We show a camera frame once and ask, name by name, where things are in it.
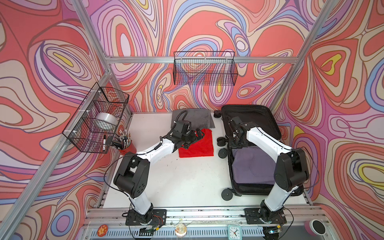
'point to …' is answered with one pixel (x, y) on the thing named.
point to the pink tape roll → (315, 227)
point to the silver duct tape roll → (106, 120)
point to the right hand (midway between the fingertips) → (236, 148)
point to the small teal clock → (234, 232)
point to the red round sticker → (102, 230)
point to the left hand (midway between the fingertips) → (201, 136)
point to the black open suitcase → (265, 117)
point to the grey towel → (200, 119)
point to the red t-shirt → (203, 147)
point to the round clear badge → (181, 229)
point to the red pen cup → (131, 148)
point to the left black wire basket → (94, 124)
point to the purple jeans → (252, 165)
